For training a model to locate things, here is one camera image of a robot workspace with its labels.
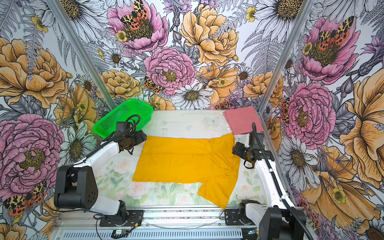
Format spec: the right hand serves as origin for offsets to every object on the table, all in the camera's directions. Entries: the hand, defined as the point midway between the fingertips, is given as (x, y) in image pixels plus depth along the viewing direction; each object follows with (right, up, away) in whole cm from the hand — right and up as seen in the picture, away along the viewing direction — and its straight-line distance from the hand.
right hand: (237, 154), depth 83 cm
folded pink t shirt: (+13, +20, +38) cm, 45 cm away
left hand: (-56, +5, +8) cm, 57 cm away
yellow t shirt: (-13, -7, +11) cm, 18 cm away
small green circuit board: (-59, -34, -12) cm, 69 cm away
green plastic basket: (-71, +26, +36) cm, 84 cm away
